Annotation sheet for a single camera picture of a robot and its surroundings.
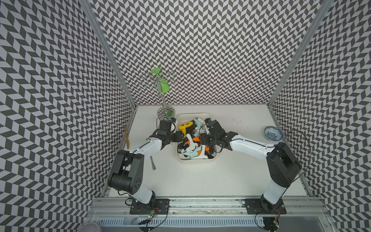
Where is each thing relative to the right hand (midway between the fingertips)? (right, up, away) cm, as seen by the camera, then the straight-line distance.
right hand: (204, 137), depth 90 cm
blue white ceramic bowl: (+49, +2, +9) cm, 50 cm away
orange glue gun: (-4, -1, 0) cm, 4 cm away
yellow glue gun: (-14, +6, +8) cm, 17 cm away
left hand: (-15, +1, +3) cm, 15 cm away
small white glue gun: (-7, -5, 0) cm, 9 cm away
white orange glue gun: (-2, -9, -4) cm, 10 cm away
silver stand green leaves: (-28, +36, +2) cm, 46 cm away
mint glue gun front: (-7, -10, -2) cm, 12 cm away
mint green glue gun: (-2, +6, +10) cm, 11 cm away
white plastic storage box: (-13, +13, +12) cm, 22 cm away
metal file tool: (-31, -17, -3) cm, 35 cm away
